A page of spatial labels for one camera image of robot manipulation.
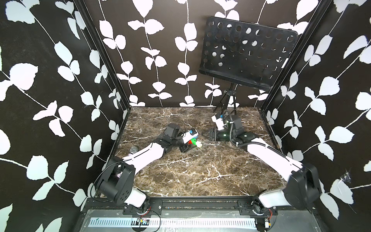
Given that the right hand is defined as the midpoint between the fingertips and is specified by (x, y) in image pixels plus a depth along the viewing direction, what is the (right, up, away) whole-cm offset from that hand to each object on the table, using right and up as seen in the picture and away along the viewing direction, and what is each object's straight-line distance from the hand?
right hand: (203, 132), depth 78 cm
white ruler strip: (-13, -44, -8) cm, 47 cm away
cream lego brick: (-3, -7, +4) cm, 9 cm away
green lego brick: (-5, -5, +5) cm, 9 cm away
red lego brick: (-8, -6, +5) cm, 11 cm away
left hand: (-6, -4, +7) cm, 10 cm away
